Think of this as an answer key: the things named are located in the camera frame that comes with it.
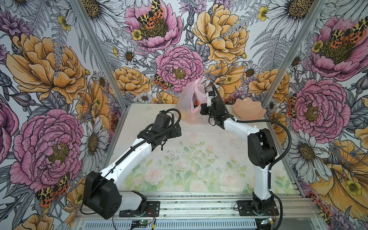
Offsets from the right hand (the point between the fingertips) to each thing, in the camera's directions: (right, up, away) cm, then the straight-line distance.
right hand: (201, 107), depth 97 cm
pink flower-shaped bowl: (+40, 0, +20) cm, 45 cm away
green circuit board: (-35, -59, -24) cm, 73 cm away
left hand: (-17, -16, -14) cm, 27 cm away
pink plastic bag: (-8, +3, +1) cm, 8 cm away
